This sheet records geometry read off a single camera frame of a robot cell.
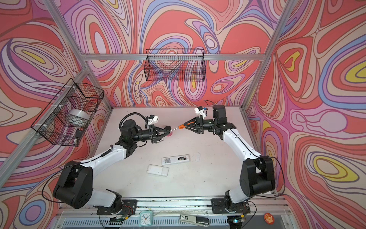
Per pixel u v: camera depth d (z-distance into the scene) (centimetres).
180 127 73
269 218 70
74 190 42
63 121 73
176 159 88
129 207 73
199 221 65
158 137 69
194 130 73
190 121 72
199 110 75
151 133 70
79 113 73
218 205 73
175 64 93
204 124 68
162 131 73
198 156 91
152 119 74
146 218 69
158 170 86
